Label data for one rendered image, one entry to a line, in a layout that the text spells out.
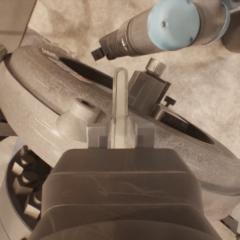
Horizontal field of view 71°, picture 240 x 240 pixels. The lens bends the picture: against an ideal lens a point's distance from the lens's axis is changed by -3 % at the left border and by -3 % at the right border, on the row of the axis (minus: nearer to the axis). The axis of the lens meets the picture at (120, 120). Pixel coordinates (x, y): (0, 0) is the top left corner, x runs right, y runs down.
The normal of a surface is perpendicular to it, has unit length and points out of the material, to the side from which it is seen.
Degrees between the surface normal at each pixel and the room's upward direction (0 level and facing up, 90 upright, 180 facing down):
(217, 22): 26
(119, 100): 5
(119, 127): 5
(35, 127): 30
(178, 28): 19
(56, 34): 0
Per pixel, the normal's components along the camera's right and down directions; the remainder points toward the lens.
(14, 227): -0.46, 0.00
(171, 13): 0.45, 0.24
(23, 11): 0.08, 0.32
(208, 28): 0.52, 0.51
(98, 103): 0.29, -0.67
